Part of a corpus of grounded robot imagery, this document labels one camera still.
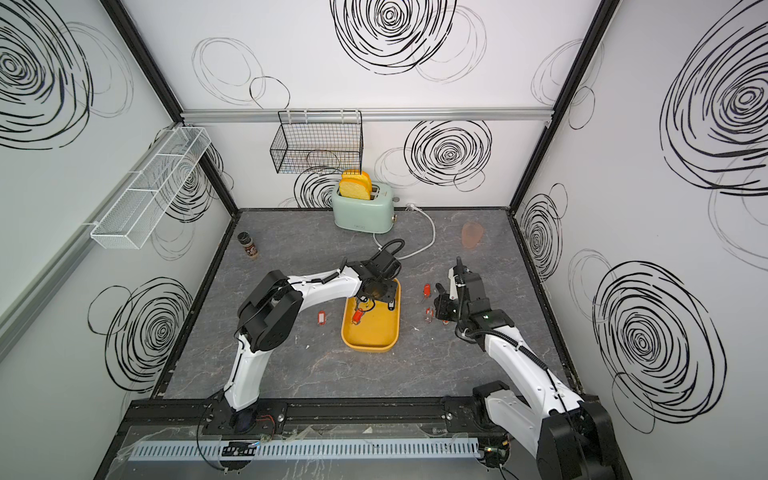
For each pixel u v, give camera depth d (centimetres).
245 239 99
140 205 75
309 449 96
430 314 91
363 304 94
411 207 122
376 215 105
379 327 87
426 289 96
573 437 39
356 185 99
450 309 75
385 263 77
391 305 93
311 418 75
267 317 52
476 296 64
